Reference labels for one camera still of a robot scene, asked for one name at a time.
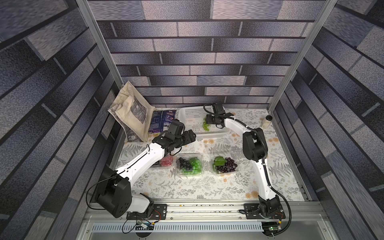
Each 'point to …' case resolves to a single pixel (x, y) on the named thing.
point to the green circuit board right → (275, 228)
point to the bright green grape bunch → (196, 166)
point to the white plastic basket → (193, 117)
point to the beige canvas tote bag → (132, 111)
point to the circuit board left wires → (141, 224)
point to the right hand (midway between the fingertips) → (208, 118)
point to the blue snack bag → (161, 121)
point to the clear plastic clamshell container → (158, 165)
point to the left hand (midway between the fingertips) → (192, 136)
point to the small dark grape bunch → (183, 164)
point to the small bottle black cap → (267, 122)
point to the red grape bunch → (167, 161)
